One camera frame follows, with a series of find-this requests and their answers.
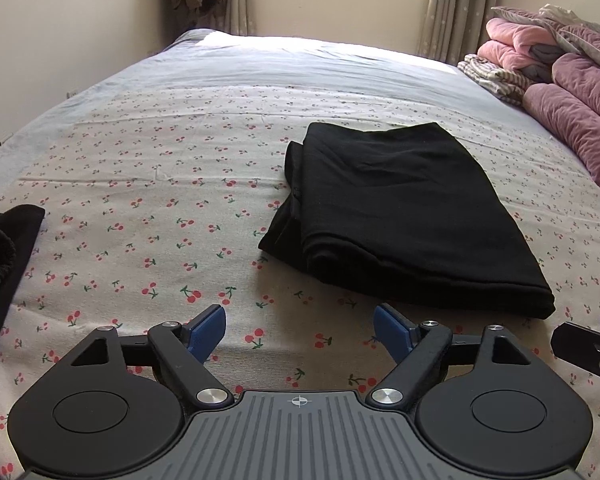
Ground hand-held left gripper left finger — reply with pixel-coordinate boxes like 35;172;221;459
70;305;232;408

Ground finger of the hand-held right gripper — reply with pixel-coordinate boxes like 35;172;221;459
551;321;600;396

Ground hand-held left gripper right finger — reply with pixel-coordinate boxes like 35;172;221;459
370;303;531;408

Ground black pants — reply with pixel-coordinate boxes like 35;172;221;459
258;121;556;320

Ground cherry print bed sheet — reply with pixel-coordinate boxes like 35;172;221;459
0;80;600;480

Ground dark knit garment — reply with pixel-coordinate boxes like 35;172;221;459
0;204;47;386

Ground purple grey folded quilt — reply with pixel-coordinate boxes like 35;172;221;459
522;25;600;196

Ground striped folded cloth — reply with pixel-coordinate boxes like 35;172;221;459
456;54;531;106

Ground light blue bed sheet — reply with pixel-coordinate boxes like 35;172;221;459
0;29;600;191

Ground pink folded quilt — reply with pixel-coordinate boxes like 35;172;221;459
477;6;563;81

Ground white crumpled cloth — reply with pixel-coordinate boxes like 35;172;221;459
537;4;600;36

